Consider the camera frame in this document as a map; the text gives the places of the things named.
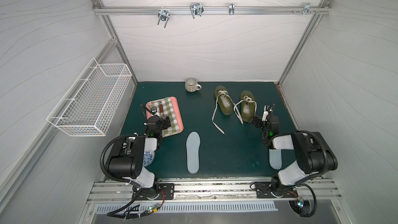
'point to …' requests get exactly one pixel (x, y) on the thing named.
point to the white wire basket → (83, 108)
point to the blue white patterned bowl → (148, 156)
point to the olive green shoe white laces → (225, 104)
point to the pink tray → (176, 111)
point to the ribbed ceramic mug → (191, 85)
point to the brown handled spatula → (161, 109)
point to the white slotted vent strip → (195, 207)
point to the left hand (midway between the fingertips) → (159, 117)
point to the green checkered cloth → (169, 110)
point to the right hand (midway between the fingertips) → (264, 114)
